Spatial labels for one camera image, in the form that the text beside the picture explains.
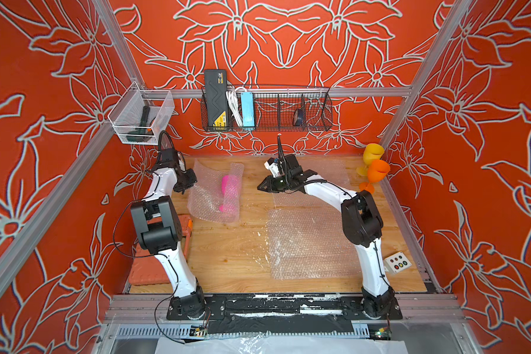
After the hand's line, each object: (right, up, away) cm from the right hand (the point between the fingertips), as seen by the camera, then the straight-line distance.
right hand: (254, 187), depth 91 cm
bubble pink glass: (-19, -5, +9) cm, 21 cm away
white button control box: (+53, -27, -11) cm, 61 cm away
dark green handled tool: (-42, +22, -9) cm, 48 cm away
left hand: (-28, +3, +6) cm, 29 cm away
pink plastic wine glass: (-11, 0, +4) cm, 12 cm away
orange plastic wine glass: (+53, +7, +2) cm, 53 cm away
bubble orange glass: (+21, -21, -3) cm, 30 cm away
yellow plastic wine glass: (+55, +16, +10) cm, 58 cm away
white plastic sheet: (+1, -48, -24) cm, 53 cm away
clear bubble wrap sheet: (+20, -10, +9) cm, 24 cm away
